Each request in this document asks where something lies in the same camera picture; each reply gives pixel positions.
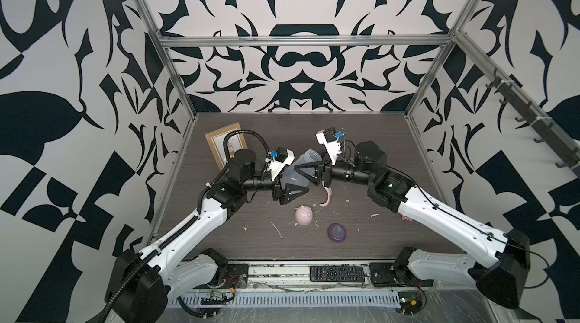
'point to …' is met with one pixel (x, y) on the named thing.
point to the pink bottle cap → (303, 214)
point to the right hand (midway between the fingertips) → (298, 162)
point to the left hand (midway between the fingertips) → (302, 175)
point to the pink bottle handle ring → (329, 192)
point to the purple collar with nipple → (337, 232)
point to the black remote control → (334, 273)
